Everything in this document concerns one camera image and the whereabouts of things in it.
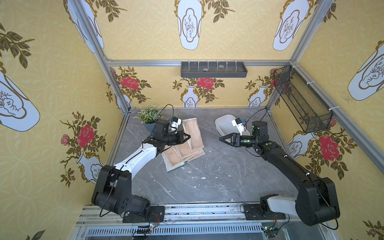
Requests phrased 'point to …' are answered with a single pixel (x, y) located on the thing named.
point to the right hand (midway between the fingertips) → (221, 142)
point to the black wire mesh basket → (311, 115)
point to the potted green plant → (148, 116)
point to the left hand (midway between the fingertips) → (192, 136)
